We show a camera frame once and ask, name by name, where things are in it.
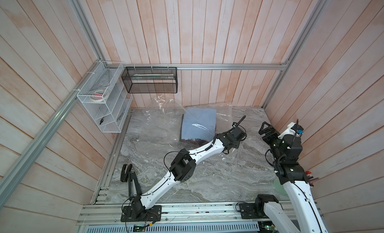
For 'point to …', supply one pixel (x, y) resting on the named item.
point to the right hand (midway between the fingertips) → (268, 125)
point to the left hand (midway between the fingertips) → (232, 141)
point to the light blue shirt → (199, 123)
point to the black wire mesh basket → (150, 80)
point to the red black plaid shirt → (196, 142)
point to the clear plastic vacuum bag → (164, 117)
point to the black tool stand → (127, 174)
